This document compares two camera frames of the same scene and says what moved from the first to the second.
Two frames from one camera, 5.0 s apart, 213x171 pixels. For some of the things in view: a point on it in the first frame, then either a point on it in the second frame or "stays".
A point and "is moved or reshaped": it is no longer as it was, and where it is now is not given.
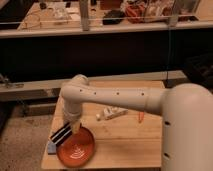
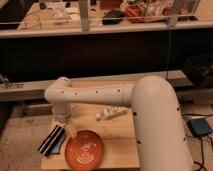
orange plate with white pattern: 78,149 is moved or reshaped
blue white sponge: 51,148 -> 56,149
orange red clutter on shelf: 135,14 stays
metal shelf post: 84,11 stays
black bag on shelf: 113,17 stays
